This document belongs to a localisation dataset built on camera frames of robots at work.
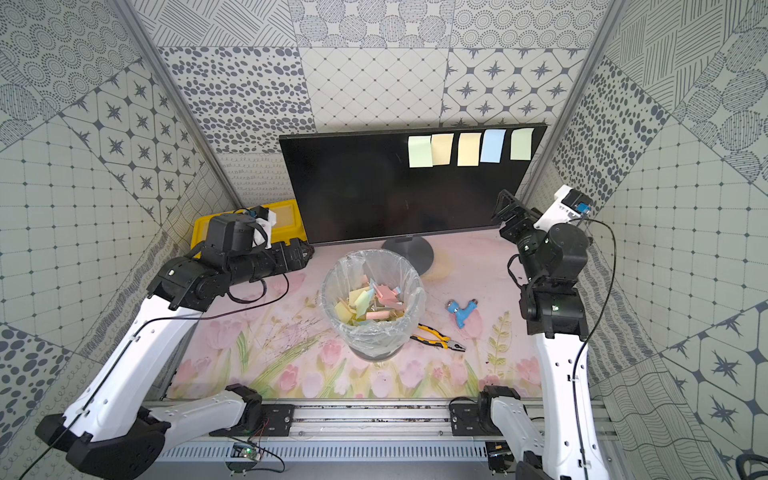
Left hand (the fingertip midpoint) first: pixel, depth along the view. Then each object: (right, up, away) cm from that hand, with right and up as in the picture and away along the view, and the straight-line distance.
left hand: (294, 244), depth 67 cm
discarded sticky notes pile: (+17, -16, +9) cm, 25 cm away
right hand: (+49, +9, -5) cm, 50 cm away
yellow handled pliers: (+38, -29, +19) cm, 51 cm away
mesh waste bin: (+19, -28, +4) cm, 34 cm away
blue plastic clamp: (+44, -23, +25) cm, 56 cm away
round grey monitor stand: (+31, -3, +41) cm, 51 cm away
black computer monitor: (+18, +19, +31) cm, 41 cm away
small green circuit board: (-12, -50, +3) cm, 51 cm away
